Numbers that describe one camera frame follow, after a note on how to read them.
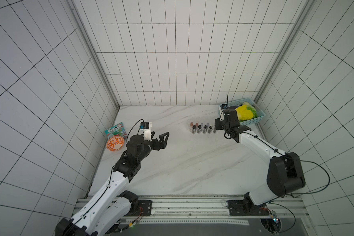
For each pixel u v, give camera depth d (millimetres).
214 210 729
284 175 437
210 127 978
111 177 488
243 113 1037
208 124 997
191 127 983
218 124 802
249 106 1102
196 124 981
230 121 671
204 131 1004
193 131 999
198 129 976
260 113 1065
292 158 448
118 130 1016
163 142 669
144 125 628
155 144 649
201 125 993
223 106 777
